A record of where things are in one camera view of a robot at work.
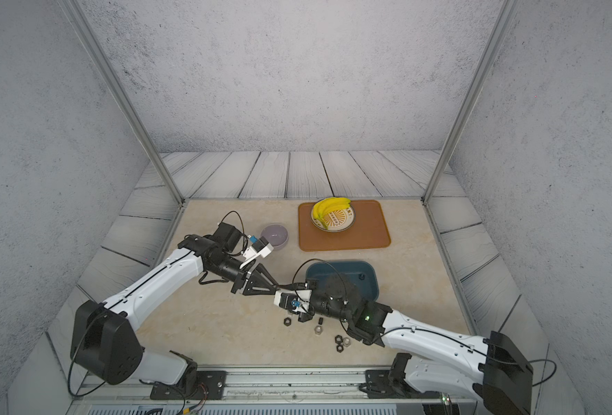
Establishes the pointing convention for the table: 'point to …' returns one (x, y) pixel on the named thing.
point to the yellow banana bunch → (324, 206)
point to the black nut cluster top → (339, 339)
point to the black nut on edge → (321, 321)
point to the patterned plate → (337, 221)
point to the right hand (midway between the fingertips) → (281, 288)
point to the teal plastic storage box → (362, 275)
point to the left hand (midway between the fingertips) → (275, 290)
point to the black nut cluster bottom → (340, 348)
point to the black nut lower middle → (287, 322)
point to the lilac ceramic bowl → (277, 234)
